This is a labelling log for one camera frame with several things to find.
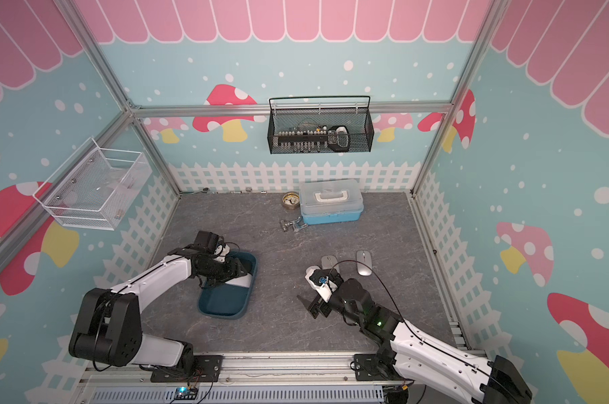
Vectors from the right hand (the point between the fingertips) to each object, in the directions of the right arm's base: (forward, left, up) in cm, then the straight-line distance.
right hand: (310, 282), depth 76 cm
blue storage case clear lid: (+38, -9, -4) cm, 39 cm away
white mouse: (-3, 0, +12) cm, 12 cm away
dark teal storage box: (0, +29, -14) cm, 33 cm away
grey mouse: (+14, -7, -13) cm, 20 cm away
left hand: (+7, +25, -10) cm, 28 cm away
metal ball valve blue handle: (+32, +7, -13) cm, 35 cm away
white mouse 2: (+6, +23, -10) cm, 26 cm away
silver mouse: (+16, -21, -13) cm, 30 cm away
